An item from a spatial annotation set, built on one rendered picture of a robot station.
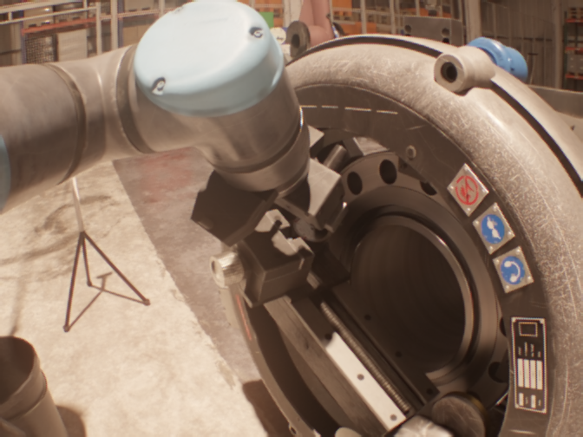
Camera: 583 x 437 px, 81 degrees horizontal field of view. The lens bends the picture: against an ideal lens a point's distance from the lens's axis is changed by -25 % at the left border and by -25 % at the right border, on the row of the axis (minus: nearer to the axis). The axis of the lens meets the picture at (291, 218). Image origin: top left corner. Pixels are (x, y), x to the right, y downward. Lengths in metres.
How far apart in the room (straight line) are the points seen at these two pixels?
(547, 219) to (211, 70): 0.27
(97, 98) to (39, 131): 0.07
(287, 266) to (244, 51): 0.36
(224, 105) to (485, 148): 0.21
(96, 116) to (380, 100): 0.26
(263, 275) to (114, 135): 0.31
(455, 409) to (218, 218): 0.37
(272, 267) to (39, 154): 0.38
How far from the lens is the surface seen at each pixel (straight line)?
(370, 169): 0.64
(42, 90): 0.26
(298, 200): 0.42
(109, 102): 0.30
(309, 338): 0.61
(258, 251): 0.57
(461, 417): 0.56
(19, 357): 1.23
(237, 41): 0.26
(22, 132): 0.24
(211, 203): 0.40
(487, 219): 0.37
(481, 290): 0.56
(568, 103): 0.91
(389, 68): 0.43
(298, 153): 0.36
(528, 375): 0.40
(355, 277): 0.74
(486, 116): 0.37
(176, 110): 0.26
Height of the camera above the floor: 0.95
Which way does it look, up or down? 21 degrees down
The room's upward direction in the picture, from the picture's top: 3 degrees counter-clockwise
